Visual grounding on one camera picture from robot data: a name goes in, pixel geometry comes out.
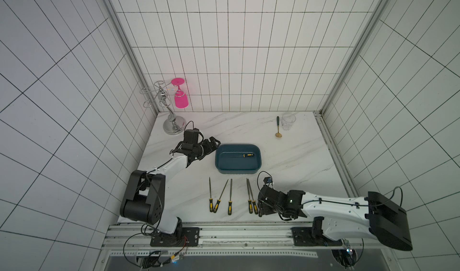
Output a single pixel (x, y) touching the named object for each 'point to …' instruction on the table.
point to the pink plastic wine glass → (181, 101)
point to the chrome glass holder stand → (174, 124)
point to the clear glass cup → (287, 120)
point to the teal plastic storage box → (235, 159)
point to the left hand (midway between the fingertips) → (213, 148)
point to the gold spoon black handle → (278, 135)
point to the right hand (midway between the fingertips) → (259, 207)
